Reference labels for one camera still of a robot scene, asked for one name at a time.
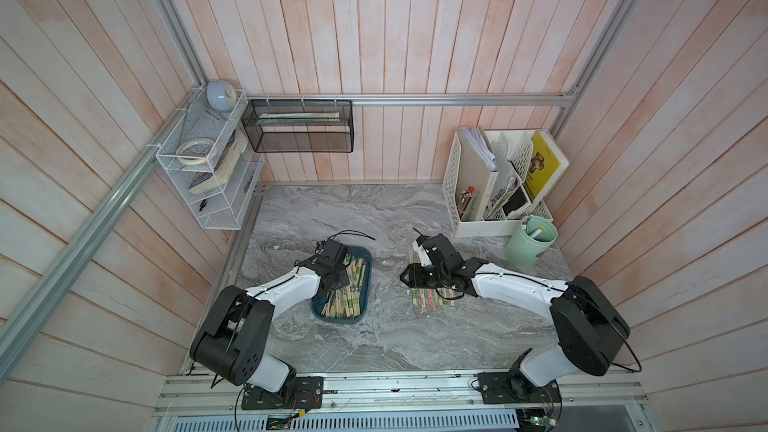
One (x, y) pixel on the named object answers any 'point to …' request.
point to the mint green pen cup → (535, 237)
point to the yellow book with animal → (544, 165)
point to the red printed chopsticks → (451, 294)
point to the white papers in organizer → (483, 147)
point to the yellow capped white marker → (536, 232)
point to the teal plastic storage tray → (350, 304)
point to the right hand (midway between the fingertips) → (404, 276)
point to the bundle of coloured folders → (466, 203)
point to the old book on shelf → (220, 174)
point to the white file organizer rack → (492, 180)
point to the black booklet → (517, 200)
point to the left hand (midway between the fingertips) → (338, 281)
